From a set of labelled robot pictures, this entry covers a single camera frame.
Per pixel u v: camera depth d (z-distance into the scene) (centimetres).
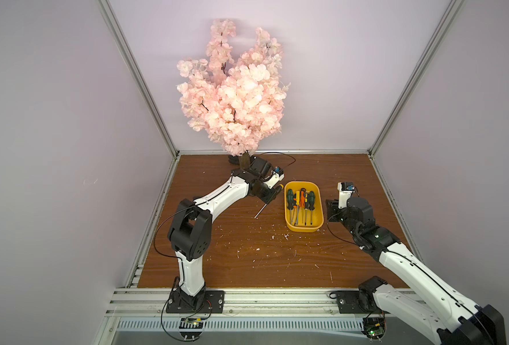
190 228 49
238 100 61
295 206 97
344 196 69
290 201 97
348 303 72
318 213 94
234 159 113
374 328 70
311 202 97
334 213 66
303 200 97
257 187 76
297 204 96
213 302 73
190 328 72
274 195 80
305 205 97
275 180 83
